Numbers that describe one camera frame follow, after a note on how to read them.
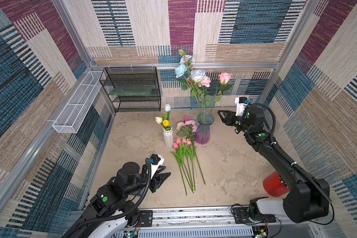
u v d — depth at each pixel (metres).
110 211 0.46
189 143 0.98
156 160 0.54
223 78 0.75
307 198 0.40
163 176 0.60
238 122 0.67
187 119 1.08
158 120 0.76
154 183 0.56
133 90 1.00
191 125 1.02
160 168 0.67
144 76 1.02
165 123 0.73
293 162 0.46
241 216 0.73
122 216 0.41
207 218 0.75
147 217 0.74
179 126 1.03
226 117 0.70
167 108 0.81
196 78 0.71
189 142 0.98
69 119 0.91
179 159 0.92
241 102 0.69
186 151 0.94
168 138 0.90
